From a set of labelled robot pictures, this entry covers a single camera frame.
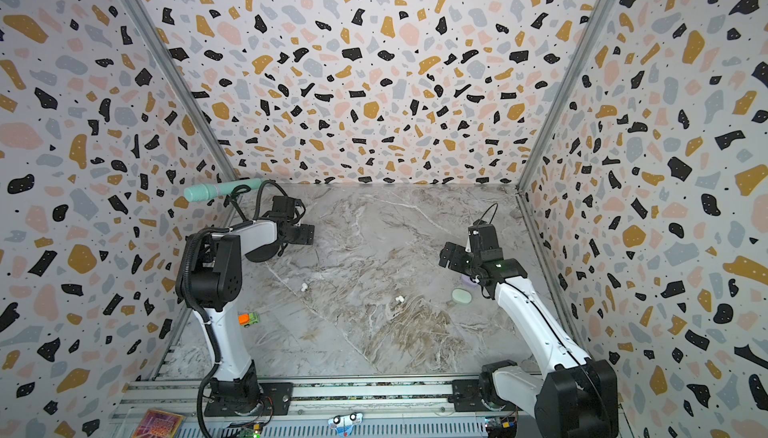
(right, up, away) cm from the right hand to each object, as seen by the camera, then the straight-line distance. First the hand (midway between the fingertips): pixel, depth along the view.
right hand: (453, 251), depth 83 cm
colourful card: (-71, -38, -15) cm, 81 cm away
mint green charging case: (+4, -15, +8) cm, 17 cm away
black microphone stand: (-60, +14, -5) cm, 62 cm away
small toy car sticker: (-28, -38, -14) cm, 49 cm away
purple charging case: (+6, -11, +10) cm, 16 cm away
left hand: (-48, +5, +20) cm, 53 cm away
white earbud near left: (-45, -12, +9) cm, 47 cm away
